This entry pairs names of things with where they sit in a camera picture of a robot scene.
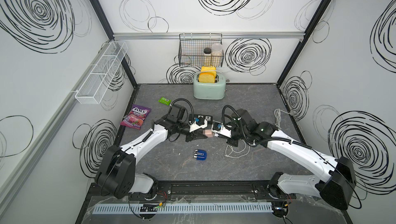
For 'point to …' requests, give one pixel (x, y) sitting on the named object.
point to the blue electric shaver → (200, 155)
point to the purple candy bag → (135, 117)
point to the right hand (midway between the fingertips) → (220, 134)
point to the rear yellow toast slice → (208, 68)
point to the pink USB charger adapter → (209, 133)
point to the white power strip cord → (277, 114)
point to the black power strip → (209, 118)
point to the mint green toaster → (215, 91)
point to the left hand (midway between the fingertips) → (205, 133)
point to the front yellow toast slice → (207, 77)
